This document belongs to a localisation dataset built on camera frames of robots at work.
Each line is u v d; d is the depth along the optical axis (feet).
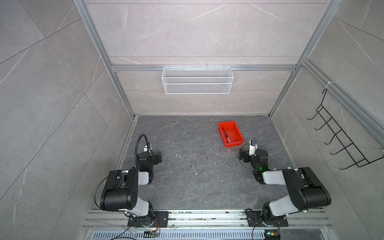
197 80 3.29
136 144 2.28
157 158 2.89
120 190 1.48
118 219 2.45
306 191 1.48
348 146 2.06
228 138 3.41
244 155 2.75
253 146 2.63
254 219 2.39
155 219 2.40
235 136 3.52
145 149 2.68
